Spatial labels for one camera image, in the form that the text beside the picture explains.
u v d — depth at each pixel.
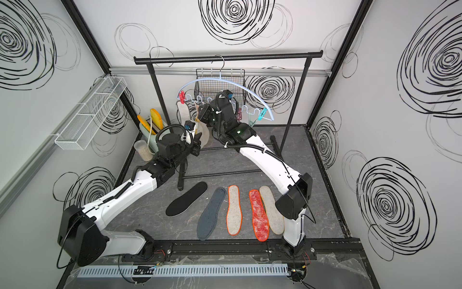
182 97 0.72
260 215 0.83
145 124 1.00
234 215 0.83
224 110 0.51
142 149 0.96
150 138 0.93
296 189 0.44
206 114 0.62
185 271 0.96
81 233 0.39
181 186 0.92
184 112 0.78
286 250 0.65
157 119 0.96
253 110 0.63
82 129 0.73
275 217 0.83
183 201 0.87
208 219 0.82
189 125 0.63
